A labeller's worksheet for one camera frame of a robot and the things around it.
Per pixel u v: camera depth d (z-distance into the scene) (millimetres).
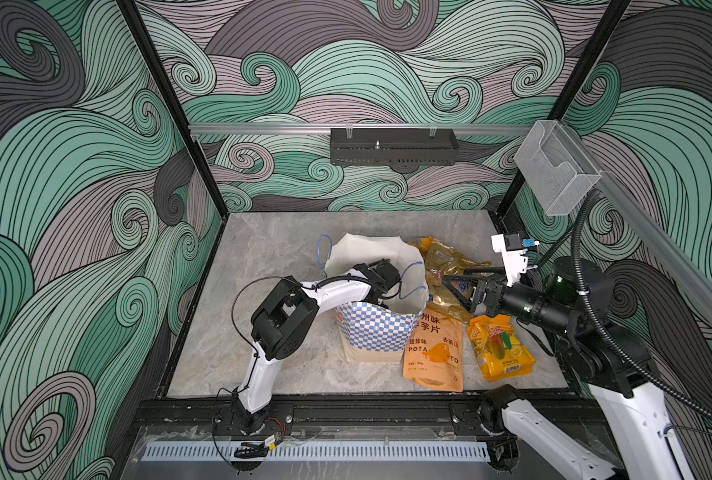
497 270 484
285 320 504
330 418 747
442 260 951
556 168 792
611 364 363
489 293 482
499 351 796
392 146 954
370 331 699
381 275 744
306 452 698
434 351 812
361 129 934
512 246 482
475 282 475
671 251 580
